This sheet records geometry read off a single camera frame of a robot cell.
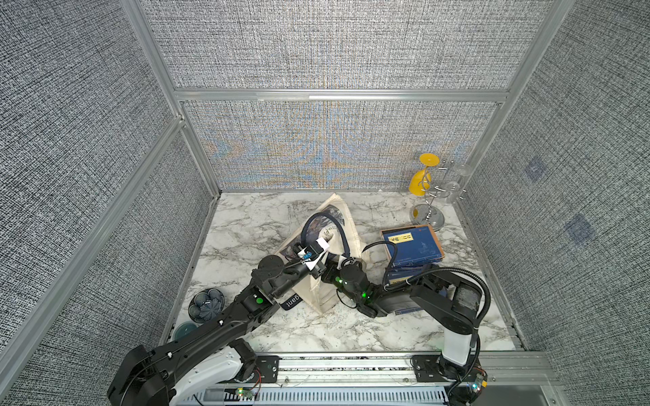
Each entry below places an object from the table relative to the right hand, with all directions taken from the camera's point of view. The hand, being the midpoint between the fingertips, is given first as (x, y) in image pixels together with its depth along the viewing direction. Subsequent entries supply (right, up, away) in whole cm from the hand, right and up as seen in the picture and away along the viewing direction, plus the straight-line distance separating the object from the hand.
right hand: (314, 254), depth 85 cm
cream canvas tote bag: (+4, +8, -17) cm, 19 cm away
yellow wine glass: (+41, +27, +13) cm, 50 cm away
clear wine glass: (+54, +24, +15) cm, 61 cm away
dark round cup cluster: (-36, -16, -1) cm, 39 cm away
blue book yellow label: (+36, +2, +7) cm, 37 cm away
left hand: (+6, +7, -18) cm, 20 cm away
